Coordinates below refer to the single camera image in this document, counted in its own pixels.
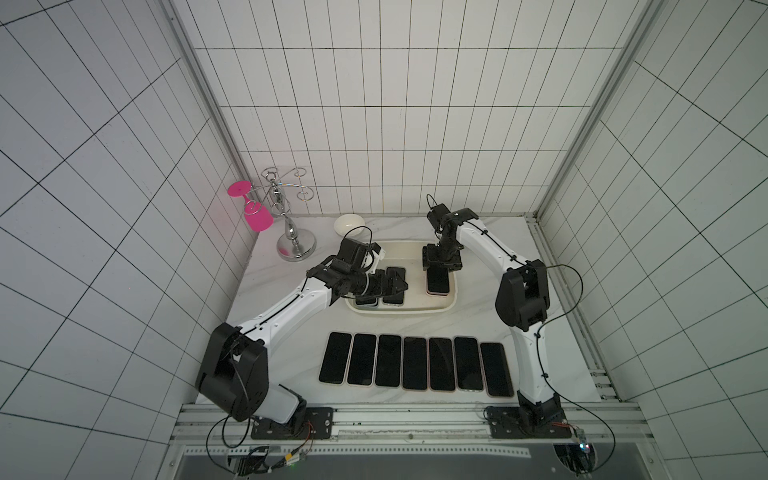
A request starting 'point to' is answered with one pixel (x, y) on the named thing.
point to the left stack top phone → (365, 300)
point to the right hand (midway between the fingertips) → (423, 267)
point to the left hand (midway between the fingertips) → (391, 293)
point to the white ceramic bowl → (346, 222)
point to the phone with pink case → (415, 363)
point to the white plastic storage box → (408, 254)
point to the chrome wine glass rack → (295, 244)
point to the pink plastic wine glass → (256, 217)
